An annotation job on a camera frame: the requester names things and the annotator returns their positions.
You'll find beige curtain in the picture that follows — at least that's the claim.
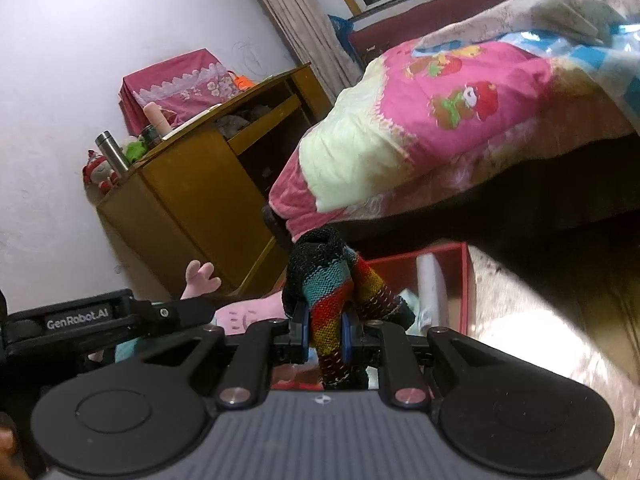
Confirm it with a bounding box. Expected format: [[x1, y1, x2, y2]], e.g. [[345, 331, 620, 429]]
[[235, 0, 362, 107]]

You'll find red cardboard box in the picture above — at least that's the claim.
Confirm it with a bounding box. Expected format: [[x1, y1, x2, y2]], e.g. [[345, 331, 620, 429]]
[[272, 242, 472, 392]]

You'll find light floral blanket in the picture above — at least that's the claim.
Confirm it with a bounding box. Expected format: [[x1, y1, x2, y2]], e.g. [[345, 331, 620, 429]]
[[420, 0, 640, 92]]

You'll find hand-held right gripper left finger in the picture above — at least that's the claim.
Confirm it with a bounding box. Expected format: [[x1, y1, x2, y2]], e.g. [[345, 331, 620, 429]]
[[142, 304, 311, 408]]

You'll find maroon padded headboard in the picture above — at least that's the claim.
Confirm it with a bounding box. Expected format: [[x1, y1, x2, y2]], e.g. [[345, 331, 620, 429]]
[[347, 0, 524, 69]]

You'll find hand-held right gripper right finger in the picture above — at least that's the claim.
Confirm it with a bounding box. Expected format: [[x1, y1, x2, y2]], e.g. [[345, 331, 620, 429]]
[[342, 310, 503, 408]]

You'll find pink cartoon quilt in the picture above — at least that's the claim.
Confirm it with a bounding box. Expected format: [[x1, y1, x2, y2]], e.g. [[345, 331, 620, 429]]
[[267, 40, 640, 234]]

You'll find blue and pink plush toy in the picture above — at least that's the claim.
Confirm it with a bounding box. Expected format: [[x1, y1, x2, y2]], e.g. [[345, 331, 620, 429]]
[[87, 260, 301, 392]]

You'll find wooden cabinet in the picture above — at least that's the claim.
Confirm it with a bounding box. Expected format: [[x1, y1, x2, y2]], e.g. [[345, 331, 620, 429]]
[[95, 62, 334, 307]]

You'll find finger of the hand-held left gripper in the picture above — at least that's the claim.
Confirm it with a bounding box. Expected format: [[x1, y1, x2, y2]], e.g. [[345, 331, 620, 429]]
[[150, 299, 217, 333]]

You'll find grey crumpled cloth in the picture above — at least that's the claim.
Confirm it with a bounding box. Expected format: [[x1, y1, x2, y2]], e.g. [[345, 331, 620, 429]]
[[215, 105, 271, 139]]

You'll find striped knitted sock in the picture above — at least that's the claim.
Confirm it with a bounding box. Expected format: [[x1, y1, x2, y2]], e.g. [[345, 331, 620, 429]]
[[281, 227, 417, 392]]

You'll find steel thermos flask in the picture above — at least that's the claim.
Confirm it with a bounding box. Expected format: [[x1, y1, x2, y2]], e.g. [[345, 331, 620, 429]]
[[95, 131, 132, 172]]

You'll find red and white plush doll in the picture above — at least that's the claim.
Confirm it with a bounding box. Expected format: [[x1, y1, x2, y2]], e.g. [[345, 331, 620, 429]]
[[82, 150, 121, 196]]

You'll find pink cylinder candle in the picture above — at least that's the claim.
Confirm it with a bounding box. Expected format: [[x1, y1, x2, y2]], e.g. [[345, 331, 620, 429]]
[[143, 102, 174, 141]]

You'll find pink lace-trimmed cloth cover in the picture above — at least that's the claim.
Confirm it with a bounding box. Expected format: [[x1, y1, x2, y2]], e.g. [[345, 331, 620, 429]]
[[119, 48, 242, 134]]

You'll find blue bag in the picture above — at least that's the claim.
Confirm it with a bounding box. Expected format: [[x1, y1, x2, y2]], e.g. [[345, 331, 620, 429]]
[[330, 14, 357, 57]]

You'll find blue face mask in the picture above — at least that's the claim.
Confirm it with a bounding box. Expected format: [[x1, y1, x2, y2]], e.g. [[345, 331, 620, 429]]
[[400, 289, 432, 332]]

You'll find floral tablecloth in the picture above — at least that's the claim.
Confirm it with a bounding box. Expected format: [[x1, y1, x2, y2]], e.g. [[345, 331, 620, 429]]
[[467, 244, 640, 480]]

